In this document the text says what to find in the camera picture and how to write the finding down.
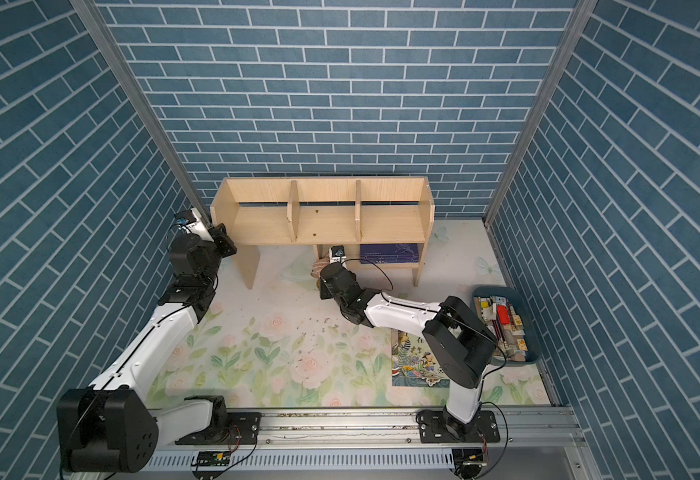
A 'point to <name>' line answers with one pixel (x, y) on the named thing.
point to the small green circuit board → (214, 458)
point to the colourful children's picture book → (413, 363)
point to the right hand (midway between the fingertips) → (329, 274)
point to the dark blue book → (390, 253)
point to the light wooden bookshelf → (381, 222)
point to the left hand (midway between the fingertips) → (231, 223)
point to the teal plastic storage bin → (511, 323)
